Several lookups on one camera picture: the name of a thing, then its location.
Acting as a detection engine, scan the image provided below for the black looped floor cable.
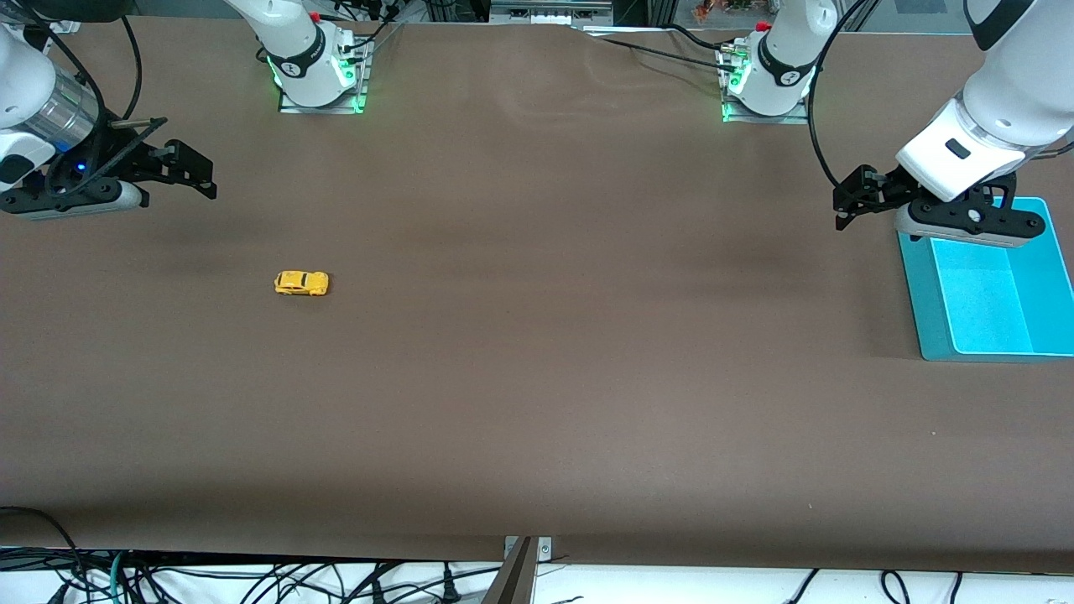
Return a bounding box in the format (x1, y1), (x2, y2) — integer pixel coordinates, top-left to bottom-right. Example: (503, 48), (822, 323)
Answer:
(0, 506), (85, 604)

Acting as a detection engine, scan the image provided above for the long black table cable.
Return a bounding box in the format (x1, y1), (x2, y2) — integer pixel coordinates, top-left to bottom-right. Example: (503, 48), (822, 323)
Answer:
(587, 32), (743, 66)

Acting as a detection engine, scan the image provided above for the yellow toy beetle car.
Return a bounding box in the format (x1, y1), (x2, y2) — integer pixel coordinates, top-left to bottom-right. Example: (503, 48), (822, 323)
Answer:
(274, 270), (331, 297)

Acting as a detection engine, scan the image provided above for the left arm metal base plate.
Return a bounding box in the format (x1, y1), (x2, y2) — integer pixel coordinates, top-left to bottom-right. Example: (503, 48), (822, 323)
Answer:
(720, 46), (811, 125)

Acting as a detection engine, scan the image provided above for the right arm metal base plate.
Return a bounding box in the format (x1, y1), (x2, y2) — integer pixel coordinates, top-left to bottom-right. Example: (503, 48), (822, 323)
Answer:
(279, 38), (372, 115)

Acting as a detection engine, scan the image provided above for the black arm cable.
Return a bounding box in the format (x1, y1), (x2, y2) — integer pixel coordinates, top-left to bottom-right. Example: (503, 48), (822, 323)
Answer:
(807, 0), (873, 192)
(13, 0), (169, 198)

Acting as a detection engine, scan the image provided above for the grey background device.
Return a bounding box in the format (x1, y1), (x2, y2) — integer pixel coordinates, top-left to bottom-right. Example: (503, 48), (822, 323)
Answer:
(489, 0), (615, 26)

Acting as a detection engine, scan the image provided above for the teal plastic bin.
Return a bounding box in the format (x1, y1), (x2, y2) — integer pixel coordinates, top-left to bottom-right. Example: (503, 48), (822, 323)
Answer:
(898, 197), (1074, 363)

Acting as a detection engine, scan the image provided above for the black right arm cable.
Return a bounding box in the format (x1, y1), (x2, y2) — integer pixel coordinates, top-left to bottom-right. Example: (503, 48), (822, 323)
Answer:
(13, 0), (169, 198)

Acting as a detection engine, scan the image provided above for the short black table cable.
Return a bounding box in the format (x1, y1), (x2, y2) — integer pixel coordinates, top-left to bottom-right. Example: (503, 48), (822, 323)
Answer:
(665, 23), (729, 51)

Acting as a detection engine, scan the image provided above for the black base cable bundle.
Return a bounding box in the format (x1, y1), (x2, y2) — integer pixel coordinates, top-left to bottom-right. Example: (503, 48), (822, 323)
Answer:
(323, 0), (405, 53)

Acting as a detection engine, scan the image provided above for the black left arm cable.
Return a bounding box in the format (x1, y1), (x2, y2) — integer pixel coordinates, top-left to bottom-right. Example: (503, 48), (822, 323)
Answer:
(807, 0), (873, 192)

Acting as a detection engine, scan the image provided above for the orange background clutter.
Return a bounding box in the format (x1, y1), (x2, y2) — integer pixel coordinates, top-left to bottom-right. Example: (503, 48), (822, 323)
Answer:
(693, 0), (758, 23)

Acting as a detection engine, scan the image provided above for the dark metal strut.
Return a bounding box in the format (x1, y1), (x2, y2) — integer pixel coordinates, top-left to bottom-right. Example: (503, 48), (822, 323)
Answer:
(480, 537), (538, 604)

